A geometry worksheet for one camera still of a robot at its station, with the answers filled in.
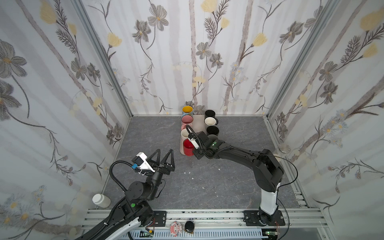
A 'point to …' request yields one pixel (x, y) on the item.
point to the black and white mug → (213, 130)
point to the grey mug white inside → (211, 121)
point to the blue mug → (187, 110)
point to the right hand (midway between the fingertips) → (193, 144)
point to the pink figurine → (175, 228)
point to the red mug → (188, 148)
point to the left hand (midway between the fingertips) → (164, 147)
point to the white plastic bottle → (101, 200)
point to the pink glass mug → (186, 120)
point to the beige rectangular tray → (198, 125)
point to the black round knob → (189, 226)
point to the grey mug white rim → (213, 137)
